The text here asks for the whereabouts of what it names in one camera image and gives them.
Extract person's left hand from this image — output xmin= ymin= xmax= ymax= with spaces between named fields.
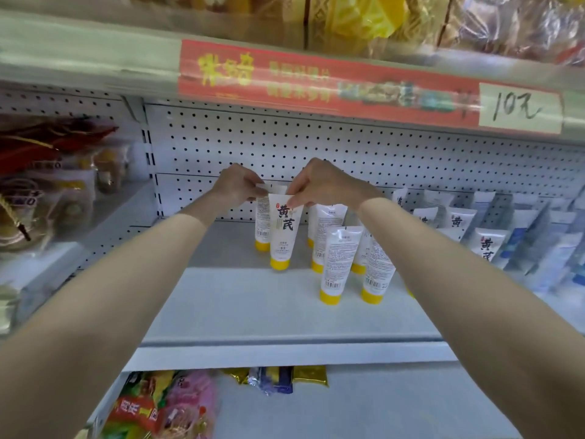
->
xmin=210 ymin=163 xmax=269 ymax=211

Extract person's right hand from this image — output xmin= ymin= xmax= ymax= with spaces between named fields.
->
xmin=285 ymin=157 xmax=383 ymax=211

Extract row of yellow cap tubes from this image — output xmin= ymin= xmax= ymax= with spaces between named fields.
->
xmin=307 ymin=187 xmax=511 ymax=306

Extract group of blue-labelled white tubes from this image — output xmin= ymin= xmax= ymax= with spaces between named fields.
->
xmin=470 ymin=190 xmax=585 ymax=296

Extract person's left forearm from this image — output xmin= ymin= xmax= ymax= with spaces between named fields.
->
xmin=0 ymin=196 xmax=229 ymax=439

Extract person's right forearm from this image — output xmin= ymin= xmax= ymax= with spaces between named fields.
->
xmin=358 ymin=196 xmax=585 ymax=439

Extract red shelf label strip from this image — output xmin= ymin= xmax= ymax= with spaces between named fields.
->
xmin=178 ymin=39 xmax=564 ymax=135

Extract brown wrapped goods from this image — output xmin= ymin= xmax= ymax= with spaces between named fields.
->
xmin=0 ymin=116 xmax=129 ymax=252

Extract blue snack packet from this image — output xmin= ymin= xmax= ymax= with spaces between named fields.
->
xmin=274 ymin=368 xmax=294 ymax=394

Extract white paper price tag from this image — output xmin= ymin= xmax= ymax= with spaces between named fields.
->
xmin=478 ymin=82 xmax=563 ymax=135

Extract black green chips bag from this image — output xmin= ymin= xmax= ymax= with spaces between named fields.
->
xmin=126 ymin=372 xmax=174 ymax=407

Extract pink snack bag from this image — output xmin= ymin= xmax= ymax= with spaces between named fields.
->
xmin=157 ymin=369 xmax=218 ymax=439

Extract red yellow snack packet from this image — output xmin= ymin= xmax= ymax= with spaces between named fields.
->
xmin=102 ymin=393 xmax=161 ymax=439

